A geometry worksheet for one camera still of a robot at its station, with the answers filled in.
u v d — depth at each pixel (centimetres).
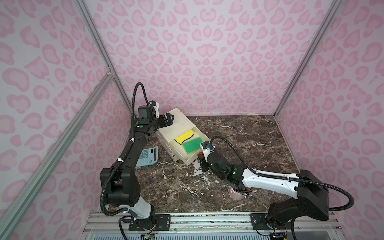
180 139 84
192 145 84
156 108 77
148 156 95
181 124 88
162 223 73
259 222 73
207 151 67
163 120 75
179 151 84
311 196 42
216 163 57
